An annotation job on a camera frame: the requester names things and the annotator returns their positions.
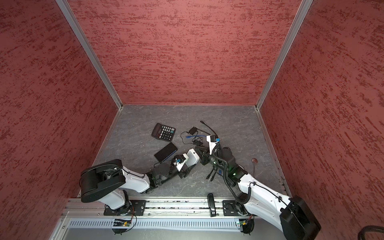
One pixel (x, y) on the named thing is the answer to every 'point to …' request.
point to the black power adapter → (193, 130)
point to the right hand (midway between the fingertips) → (194, 151)
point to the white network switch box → (191, 158)
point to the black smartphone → (165, 152)
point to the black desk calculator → (163, 132)
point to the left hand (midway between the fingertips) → (191, 161)
